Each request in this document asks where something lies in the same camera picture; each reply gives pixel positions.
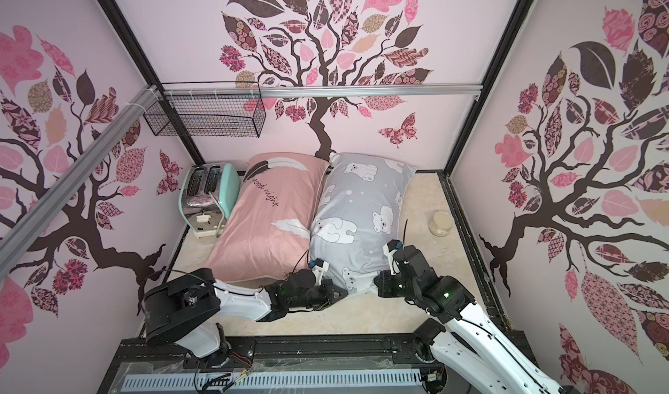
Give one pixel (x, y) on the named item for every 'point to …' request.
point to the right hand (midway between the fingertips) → (374, 278)
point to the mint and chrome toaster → (207, 193)
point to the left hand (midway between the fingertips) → (348, 300)
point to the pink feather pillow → (266, 234)
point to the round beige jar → (442, 223)
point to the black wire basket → (210, 109)
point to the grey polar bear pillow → (355, 214)
